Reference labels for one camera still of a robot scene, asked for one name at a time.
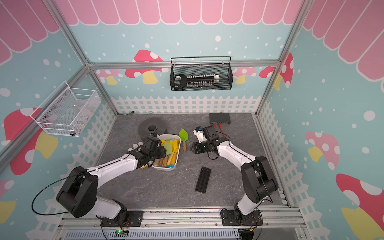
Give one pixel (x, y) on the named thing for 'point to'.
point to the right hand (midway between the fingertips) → (193, 147)
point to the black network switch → (219, 118)
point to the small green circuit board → (120, 233)
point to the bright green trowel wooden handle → (183, 135)
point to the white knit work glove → (136, 146)
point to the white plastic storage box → (158, 164)
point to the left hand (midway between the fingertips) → (164, 152)
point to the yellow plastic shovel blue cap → (175, 143)
